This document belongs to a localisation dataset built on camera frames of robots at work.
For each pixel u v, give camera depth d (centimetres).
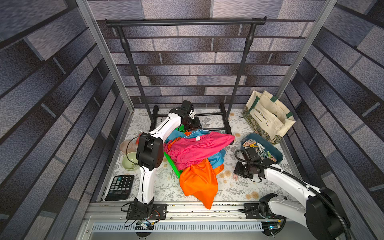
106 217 74
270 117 89
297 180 49
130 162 54
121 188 79
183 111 73
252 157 68
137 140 55
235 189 81
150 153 54
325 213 40
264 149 95
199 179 73
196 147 85
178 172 79
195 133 94
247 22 60
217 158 81
